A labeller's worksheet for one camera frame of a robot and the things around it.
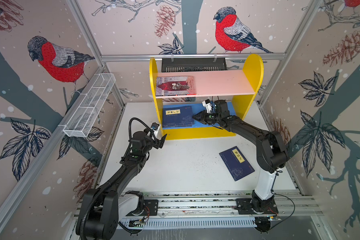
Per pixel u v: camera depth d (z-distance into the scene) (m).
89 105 0.78
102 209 0.40
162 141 0.77
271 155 0.51
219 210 0.73
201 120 0.83
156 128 0.72
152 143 0.72
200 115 0.87
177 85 0.73
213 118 0.79
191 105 1.00
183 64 0.93
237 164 0.88
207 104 0.85
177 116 0.90
